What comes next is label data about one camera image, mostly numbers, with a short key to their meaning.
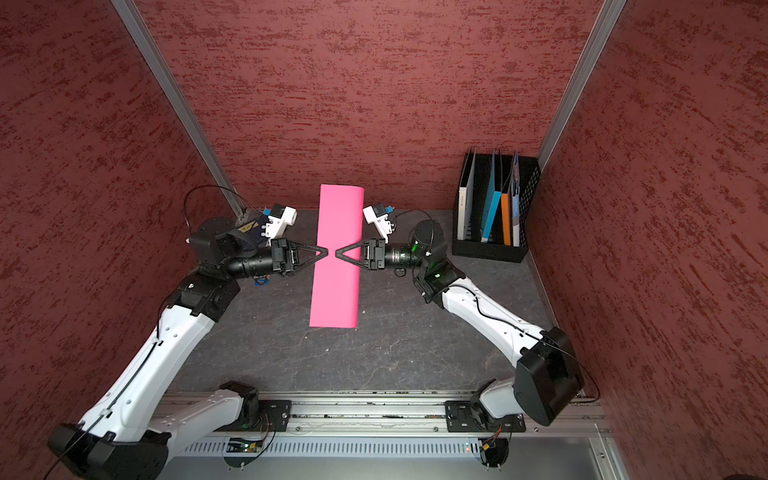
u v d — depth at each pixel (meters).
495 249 1.10
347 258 0.60
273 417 0.74
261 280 0.57
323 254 0.60
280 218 0.58
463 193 0.87
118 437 0.37
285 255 0.54
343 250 0.60
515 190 0.89
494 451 0.70
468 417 0.74
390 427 0.73
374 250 0.57
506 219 0.92
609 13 0.71
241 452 0.72
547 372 0.41
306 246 0.61
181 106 0.89
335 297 0.59
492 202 0.87
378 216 0.61
